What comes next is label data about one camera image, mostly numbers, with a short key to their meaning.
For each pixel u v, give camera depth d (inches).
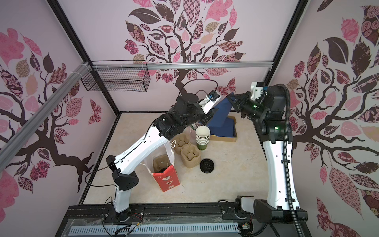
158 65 37.9
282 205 14.3
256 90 21.3
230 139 39.6
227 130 40.7
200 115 21.3
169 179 26.5
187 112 18.9
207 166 34.7
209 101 20.3
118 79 47.9
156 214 29.7
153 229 27.5
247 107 20.0
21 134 21.3
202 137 33.6
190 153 33.8
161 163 36.3
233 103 21.7
